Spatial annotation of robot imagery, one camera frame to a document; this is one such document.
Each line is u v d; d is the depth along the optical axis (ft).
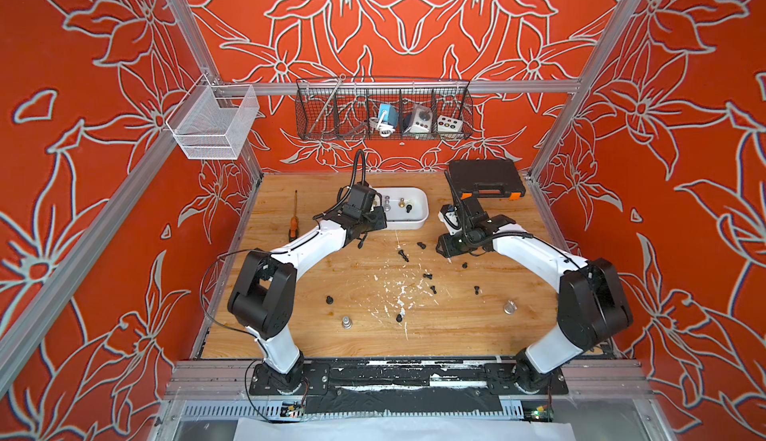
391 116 2.74
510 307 2.68
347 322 2.61
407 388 2.38
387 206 3.56
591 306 1.45
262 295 1.52
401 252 3.14
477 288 2.88
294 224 3.38
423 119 2.95
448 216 2.67
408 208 3.51
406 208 3.52
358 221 2.28
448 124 3.10
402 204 3.60
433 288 2.88
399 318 2.72
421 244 3.21
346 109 3.30
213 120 3.07
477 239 2.10
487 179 3.78
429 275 3.00
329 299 2.81
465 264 3.04
